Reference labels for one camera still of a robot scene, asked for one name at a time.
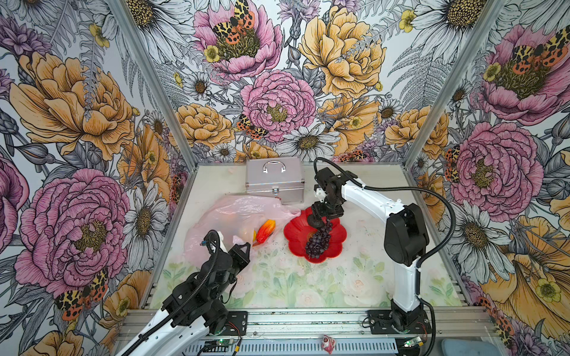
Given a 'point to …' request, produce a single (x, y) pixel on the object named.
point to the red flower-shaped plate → (298, 232)
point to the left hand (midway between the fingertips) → (250, 250)
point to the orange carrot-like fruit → (263, 232)
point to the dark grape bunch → (319, 241)
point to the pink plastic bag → (243, 219)
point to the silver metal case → (275, 176)
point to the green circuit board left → (225, 342)
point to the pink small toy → (328, 343)
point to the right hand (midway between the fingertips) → (323, 222)
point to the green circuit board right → (413, 342)
